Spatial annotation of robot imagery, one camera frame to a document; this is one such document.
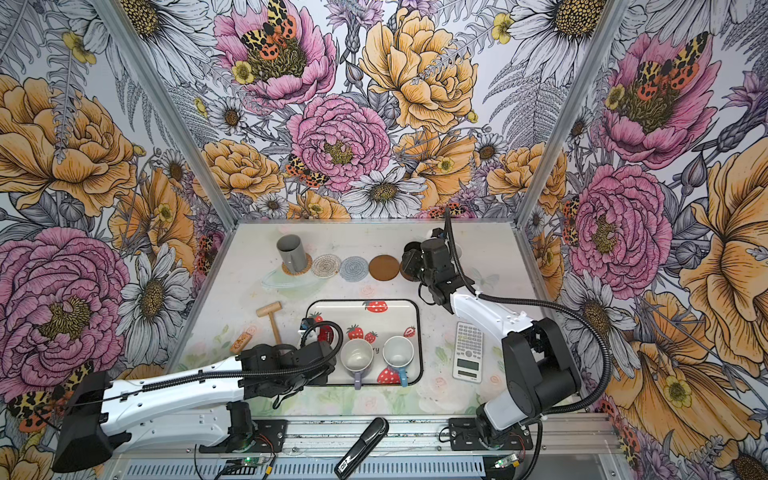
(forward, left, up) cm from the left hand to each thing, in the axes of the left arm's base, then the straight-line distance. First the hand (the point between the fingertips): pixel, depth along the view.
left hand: (318, 371), depth 77 cm
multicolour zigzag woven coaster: (+39, +4, -8) cm, 40 cm away
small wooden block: (+11, +25, -7) cm, 28 cm away
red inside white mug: (+5, -3, +11) cm, 12 cm away
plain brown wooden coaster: (+39, -16, -8) cm, 43 cm away
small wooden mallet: (+21, +20, -7) cm, 30 cm away
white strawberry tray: (+16, -14, -6) cm, 22 cm away
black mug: (+22, -24, +17) cm, 37 cm away
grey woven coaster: (+38, -6, -8) cm, 40 cm away
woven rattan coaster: (+39, +11, -8) cm, 41 cm away
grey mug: (+37, +13, +3) cm, 39 cm away
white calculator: (+7, -41, -6) cm, 42 cm away
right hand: (+27, -23, +9) cm, 37 cm away
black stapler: (-14, -14, -2) cm, 20 cm away
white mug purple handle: (+6, -9, -4) cm, 12 cm away
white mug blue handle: (+6, -21, -4) cm, 22 cm away
